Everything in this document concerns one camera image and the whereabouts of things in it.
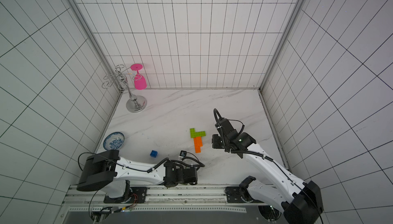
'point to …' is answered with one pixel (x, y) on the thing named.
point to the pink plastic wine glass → (140, 82)
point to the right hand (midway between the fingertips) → (213, 137)
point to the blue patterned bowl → (113, 140)
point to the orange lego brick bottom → (197, 149)
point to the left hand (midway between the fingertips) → (179, 175)
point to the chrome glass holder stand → (134, 104)
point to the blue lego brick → (153, 153)
